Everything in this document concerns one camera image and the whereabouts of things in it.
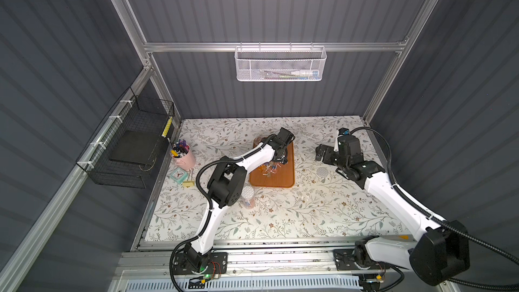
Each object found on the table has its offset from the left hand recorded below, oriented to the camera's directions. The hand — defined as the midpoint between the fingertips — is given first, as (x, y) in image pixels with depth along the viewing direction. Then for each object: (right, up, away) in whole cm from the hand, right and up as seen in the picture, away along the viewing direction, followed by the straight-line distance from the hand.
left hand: (267, 140), depth 97 cm
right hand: (+26, -4, -14) cm, 29 cm away
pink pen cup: (-38, -10, -3) cm, 39 cm away
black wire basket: (-52, -5, -26) cm, 59 cm away
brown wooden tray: (+8, -18, -1) cm, 20 cm away
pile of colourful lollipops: (0, -14, +2) cm, 14 cm away
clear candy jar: (-8, -22, -18) cm, 30 cm away
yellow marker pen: (-42, +6, -14) cm, 45 cm away
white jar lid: (+27, -15, 0) cm, 31 cm away
